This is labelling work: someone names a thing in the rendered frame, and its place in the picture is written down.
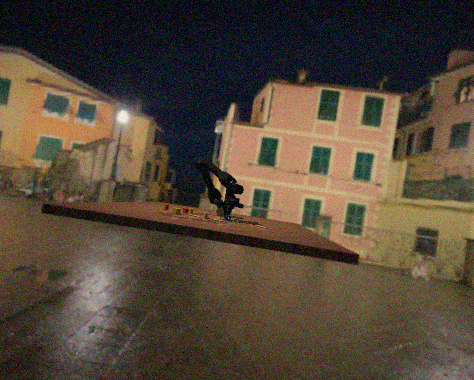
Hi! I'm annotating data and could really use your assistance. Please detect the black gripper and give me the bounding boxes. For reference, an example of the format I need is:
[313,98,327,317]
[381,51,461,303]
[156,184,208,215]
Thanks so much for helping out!
[213,193,244,215]

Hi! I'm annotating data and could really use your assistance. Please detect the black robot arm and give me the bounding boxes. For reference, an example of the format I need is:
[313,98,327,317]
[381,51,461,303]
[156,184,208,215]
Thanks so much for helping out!
[195,158,244,206]

